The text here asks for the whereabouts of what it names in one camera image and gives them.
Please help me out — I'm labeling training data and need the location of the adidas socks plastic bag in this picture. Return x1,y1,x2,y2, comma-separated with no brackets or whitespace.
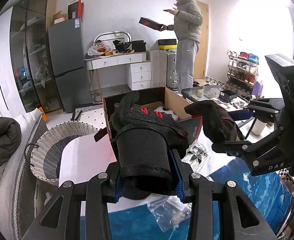
186,142,209,164

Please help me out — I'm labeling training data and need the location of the black red knit glove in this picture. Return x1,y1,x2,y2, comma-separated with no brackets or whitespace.
111,91,189,199

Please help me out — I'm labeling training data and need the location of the glass coffee table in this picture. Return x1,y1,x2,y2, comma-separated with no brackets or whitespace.
182,85,249,112

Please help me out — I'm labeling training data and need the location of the white woven laundry basket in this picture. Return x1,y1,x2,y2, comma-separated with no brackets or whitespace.
27,121,98,184

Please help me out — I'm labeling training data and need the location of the wooden door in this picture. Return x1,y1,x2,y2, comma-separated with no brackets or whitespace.
194,1,209,79

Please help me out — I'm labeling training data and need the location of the clear zip bag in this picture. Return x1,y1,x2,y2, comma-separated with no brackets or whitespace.
146,194,192,232

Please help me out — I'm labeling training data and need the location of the black ROG cardboard box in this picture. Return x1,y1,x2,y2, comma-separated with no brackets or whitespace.
94,87,202,145

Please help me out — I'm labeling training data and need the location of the silver suitcase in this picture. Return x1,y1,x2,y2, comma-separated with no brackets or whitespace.
166,51,178,90

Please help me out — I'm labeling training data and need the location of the beige suitcase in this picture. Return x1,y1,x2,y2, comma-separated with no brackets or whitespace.
147,50,167,88

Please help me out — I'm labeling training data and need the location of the black yellow box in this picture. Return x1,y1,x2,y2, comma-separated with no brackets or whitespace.
158,39,177,50

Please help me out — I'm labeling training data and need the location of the man in grey clothes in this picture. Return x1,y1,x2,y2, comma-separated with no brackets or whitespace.
161,0,203,93

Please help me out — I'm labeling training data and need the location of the white vanity desk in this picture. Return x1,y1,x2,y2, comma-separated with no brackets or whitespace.
86,52,151,102

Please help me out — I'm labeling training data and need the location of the oval vanity mirror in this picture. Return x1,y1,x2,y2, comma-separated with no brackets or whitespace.
93,31,132,51

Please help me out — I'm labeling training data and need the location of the dark glass display cabinet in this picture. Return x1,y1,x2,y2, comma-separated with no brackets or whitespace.
10,0,61,113

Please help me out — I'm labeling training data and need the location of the white plastic grocery bag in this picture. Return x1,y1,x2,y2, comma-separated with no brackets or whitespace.
87,40,115,56

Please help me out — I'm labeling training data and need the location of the grey refrigerator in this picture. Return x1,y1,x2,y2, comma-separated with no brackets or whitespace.
48,18,92,113

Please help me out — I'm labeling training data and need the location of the wire storage shelf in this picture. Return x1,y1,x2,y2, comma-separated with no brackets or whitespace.
225,50,259,100

